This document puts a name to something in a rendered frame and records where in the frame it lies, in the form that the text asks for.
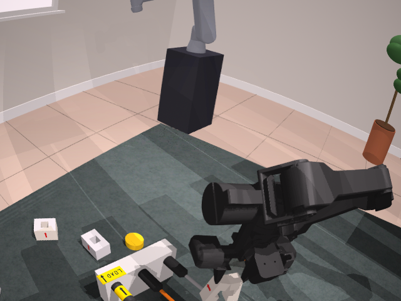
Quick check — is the yellow short cylinder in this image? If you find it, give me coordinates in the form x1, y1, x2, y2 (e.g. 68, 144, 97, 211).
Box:
125, 233, 143, 251

